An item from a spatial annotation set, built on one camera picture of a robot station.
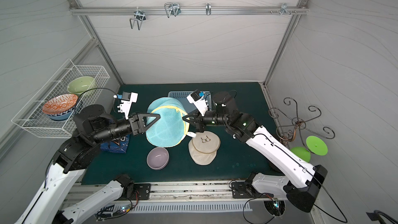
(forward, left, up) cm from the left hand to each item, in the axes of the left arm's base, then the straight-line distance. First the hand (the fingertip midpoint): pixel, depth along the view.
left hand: (158, 118), depth 54 cm
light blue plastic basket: (+41, 0, -35) cm, 54 cm away
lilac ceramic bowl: (-1, +9, -39) cm, 40 cm away
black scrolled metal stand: (+4, -55, -18) cm, 58 cm away
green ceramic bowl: (+22, +44, -6) cm, 49 cm away
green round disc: (-6, -58, -8) cm, 58 cm away
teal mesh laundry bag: (-2, -4, -5) cm, 7 cm away
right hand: (+4, -8, -5) cm, 11 cm away
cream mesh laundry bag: (+4, -16, -35) cm, 38 cm away
